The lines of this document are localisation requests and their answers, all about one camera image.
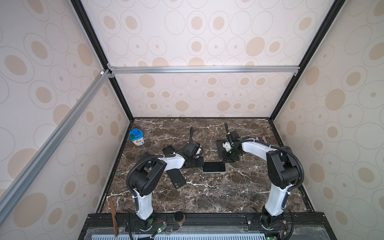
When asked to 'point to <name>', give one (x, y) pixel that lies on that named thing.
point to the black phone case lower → (176, 177)
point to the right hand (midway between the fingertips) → (224, 161)
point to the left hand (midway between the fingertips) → (208, 161)
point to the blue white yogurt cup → (136, 135)
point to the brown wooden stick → (114, 216)
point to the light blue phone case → (213, 172)
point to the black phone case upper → (168, 149)
